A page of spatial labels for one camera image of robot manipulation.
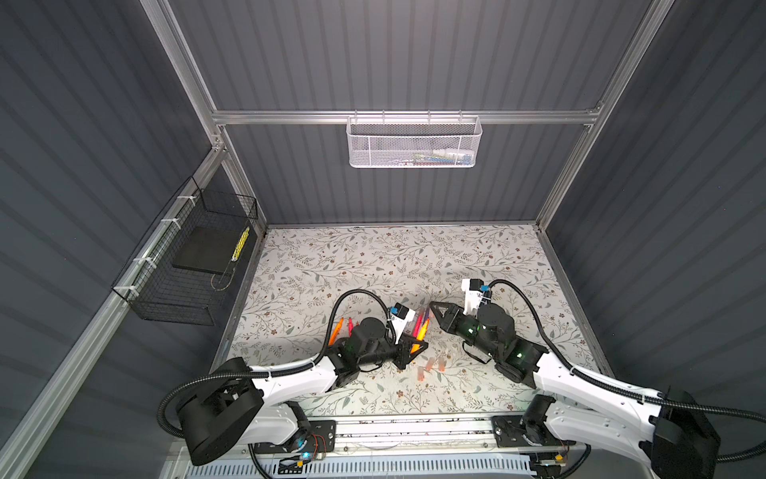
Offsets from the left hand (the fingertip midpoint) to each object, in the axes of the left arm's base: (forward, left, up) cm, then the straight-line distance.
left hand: (428, 345), depth 76 cm
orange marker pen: (+1, +2, +3) cm, 4 cm away
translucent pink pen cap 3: (-3, +1, -13) cm, 14 cm away
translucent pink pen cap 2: (0, -2, -13) cm, 13 cm away
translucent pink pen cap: (-1, -5, -13) cm, 14 cm away
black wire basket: (+16, +60, +15) cm, 64 cm away
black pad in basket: (+22, +55, +16) cm, 61 cm away
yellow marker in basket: (+25, +48, +15) cm, 56 cm away
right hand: (+7, -2, +6) cm, 10 cm away
